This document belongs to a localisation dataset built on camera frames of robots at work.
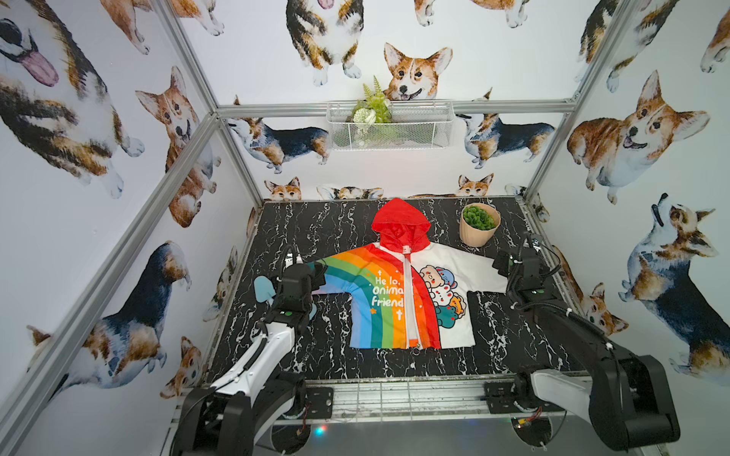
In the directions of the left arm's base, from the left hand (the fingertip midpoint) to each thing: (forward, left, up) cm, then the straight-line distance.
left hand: (302, 259), depth 85 cm
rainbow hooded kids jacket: (-5, -32, -13) cm, 35 cm away
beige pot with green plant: (+15, -57, -2) cm, 59 cm away
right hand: (0, -65, +1) cm, 65 cm away
